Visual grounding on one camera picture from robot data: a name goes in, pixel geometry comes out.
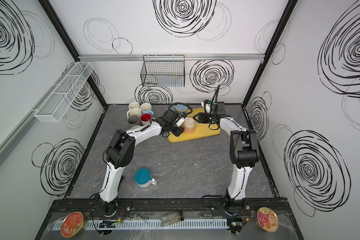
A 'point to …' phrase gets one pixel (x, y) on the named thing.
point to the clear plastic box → (171, 218)
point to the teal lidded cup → (143, 178)
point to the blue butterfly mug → (181, 107)
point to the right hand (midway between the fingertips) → (195, 116)
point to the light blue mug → (150, 111)
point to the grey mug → (133, 120)
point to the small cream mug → (145, 118)
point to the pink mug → (134, 111)
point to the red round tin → (73, 224)
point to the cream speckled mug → (135, 127)
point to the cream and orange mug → (189, 125)
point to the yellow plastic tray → (201, 129)
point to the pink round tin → (266, 219)
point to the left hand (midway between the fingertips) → (183, 127)
